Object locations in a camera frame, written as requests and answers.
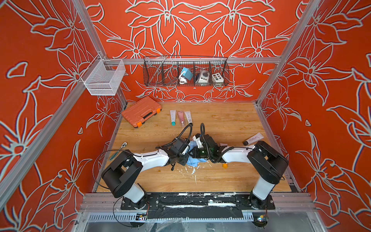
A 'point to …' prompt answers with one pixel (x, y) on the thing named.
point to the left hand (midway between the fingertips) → (186, 156)
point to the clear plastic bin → (104, 77)
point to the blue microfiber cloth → (193, 162)
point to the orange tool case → (138, 113)
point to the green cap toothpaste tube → (173, 116)
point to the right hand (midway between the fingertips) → (185, 155)
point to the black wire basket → (167, 70)
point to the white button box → (218, 79)
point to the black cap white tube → (188, 115)
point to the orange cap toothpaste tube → (224, 166)
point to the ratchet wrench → (124, 144)
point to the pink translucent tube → (181, 115)
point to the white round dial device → (204, 76)
